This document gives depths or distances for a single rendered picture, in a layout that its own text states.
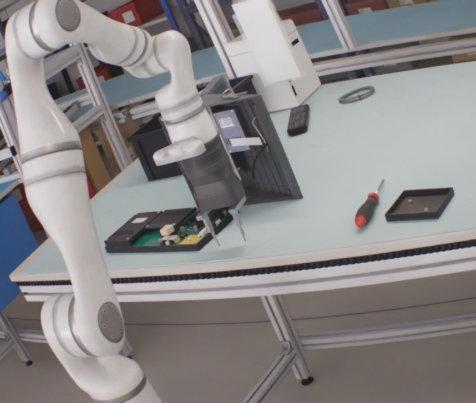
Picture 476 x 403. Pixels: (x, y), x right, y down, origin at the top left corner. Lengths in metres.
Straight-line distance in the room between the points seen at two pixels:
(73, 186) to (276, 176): 0.61
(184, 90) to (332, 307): 1.95
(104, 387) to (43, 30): 0.49
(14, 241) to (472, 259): 2.21
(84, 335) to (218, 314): 2.50
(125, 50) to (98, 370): 0.48
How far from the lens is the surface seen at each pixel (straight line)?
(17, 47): 1.07
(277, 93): 2.06
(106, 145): 6.09
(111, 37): 1.16
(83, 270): 1.00
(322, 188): 1.51
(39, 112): 1.04
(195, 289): 1.49
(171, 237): 1.51
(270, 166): 1.53
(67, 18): 1.06
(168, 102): 1.32
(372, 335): 2.54
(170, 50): 1.29
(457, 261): 1.23
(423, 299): 2.95
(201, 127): 1.33
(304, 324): 3.12
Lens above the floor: 1.54
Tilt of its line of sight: 19 degrees down
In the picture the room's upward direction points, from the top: 24 degrees counter-clockwise
